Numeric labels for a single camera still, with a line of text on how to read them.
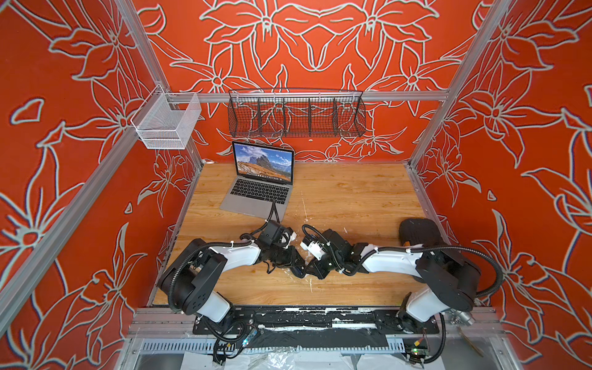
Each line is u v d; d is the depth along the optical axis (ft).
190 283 1.44
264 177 3.62
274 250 2.44
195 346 2.29
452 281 1.44
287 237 2.61
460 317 2.35
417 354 2.25
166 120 2.89
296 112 3.19
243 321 2.42
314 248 2.54
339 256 2.20
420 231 2.87
